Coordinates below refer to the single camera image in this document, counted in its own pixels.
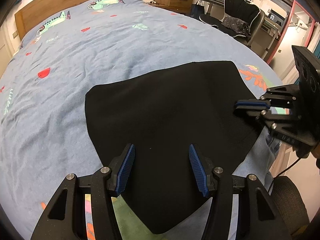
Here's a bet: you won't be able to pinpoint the black pants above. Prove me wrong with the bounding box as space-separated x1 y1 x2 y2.
85 61 262 234

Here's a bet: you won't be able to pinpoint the grey desk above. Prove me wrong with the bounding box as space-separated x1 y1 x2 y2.
199 0 280 44

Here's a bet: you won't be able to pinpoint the pink framed mirror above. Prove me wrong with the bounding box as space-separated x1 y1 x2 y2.
267 0 316 66

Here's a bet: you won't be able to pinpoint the blue patterned bed cover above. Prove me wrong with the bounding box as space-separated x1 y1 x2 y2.
1 0 281 239

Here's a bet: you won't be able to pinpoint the wooden headboard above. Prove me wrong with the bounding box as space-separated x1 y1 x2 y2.
14 0 131 41

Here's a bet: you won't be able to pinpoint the dark cloth on chair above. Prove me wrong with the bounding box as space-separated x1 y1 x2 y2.
221 16 251 37

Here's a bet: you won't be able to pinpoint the black office chair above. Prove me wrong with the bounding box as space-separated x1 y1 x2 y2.
199 0 265 48

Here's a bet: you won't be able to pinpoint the black mesh stool seat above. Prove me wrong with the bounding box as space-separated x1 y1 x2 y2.
271 176 310 239

